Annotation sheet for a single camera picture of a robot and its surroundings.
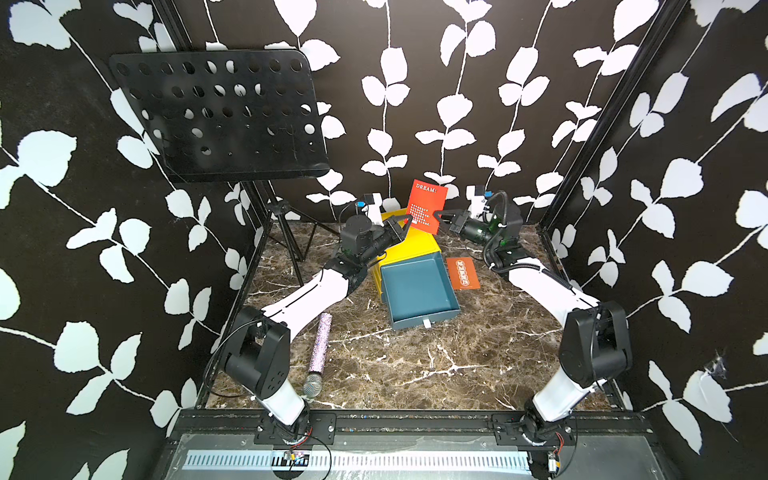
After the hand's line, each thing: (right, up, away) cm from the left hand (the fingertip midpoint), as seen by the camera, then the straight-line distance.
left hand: (417, 213), depth 75 cm
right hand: (+4, +1, +2) cm, 4 cm away
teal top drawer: (+1, -22, +10) cm, 24 cm away
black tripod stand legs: (-40, +2, +11) cm, 41 cm away
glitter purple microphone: (-28, -45, +3) cm, 53 cm away
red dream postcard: (+3, +5, +5) cm, 7 cm away
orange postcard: (+19, -18, +29) cm, 39 cm away
